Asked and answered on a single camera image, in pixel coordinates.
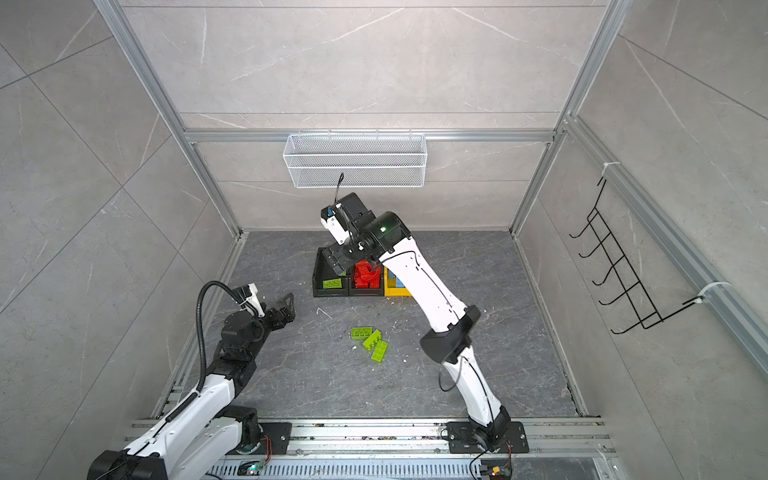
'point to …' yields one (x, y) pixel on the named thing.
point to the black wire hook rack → (636, 293)
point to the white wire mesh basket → (365, 160)
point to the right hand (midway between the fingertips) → (343, 252)
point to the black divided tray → (324, 270)
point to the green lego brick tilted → (372, 339)
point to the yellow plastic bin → (390, 288)
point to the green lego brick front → (332, 284)
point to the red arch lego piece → (364, 276)
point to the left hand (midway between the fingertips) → (277, 292)
